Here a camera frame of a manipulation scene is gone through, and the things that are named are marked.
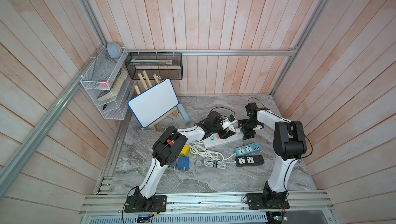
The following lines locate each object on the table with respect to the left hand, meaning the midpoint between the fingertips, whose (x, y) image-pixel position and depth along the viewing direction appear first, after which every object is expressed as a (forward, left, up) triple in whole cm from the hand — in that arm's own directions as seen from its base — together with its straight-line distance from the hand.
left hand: (231, 130), depth 93 cm
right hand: (+4, -6, -5) cm, 9 cm away
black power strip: (-18, -8, -4) cm, 20 cm away
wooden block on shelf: (+10, +65, +26) cm, 70 cm away
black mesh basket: (+38, +50, +20) cm, 66 cm away
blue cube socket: (-21, +29, -2) cm, 36 cm away
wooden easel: (+15, +49, +22) cm, 56 cm away
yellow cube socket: (-13, +28, -1) cm, 31 cm away
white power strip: (-5, +10, -4) cm, 12 cm away
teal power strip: (-10, -11, -4) cm, 16 cm away
